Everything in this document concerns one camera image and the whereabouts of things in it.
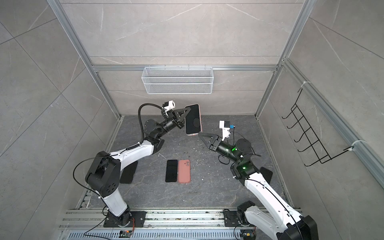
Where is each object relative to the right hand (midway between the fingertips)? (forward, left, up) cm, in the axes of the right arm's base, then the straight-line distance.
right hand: (198, 136), depth 64 cm
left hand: (+10, +3, +7) cm, 13 cm away
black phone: (0, +17, -35) cm, 39 cm away
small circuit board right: (-33, -23, -35) cm, 53 cm away
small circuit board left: (-32, +37, -35) cm, 60 cm away
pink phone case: (-1, +9, -35) cm, 36 cm away
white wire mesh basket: (+52, +13, -5) cm, 53 cm away
